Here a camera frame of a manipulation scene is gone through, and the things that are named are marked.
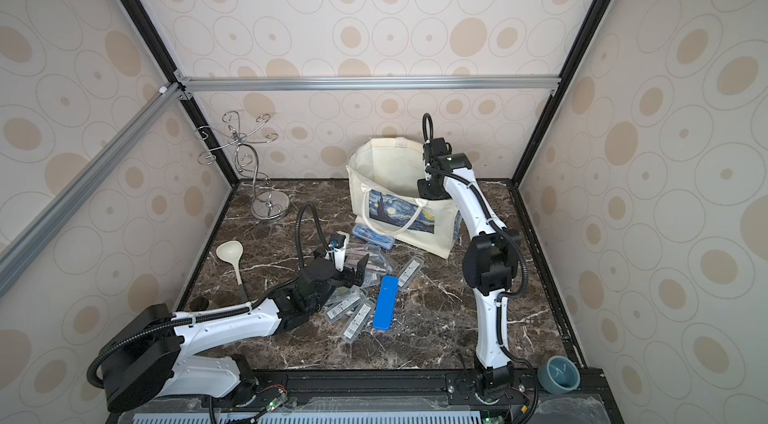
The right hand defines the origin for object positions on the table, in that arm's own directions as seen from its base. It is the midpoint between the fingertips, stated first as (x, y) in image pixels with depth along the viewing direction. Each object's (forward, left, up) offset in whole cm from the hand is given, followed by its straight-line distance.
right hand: (445, 193), depth 94 cm
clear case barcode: (-21, +10, -14) cm, 27 cm away
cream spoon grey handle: (-16, +69, -12) cm, 72 cm away
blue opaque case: (-30, +17, -15) cm, 38 cm away
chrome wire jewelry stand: (+4, +63, -12) cm, 65 cm away
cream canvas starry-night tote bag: (+8, +20, 0) cm, 22 cm away
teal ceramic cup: (-47, -28, -17) cm, 57 cm away
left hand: (-23, +24, +1) cm, 33 cm away
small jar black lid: (-33, +72, -14) cm, 81 cm away
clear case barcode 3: (-36, +24, -14) cm, 46 cm away
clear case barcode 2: (-32, +29, -14) cm, 46 cm away
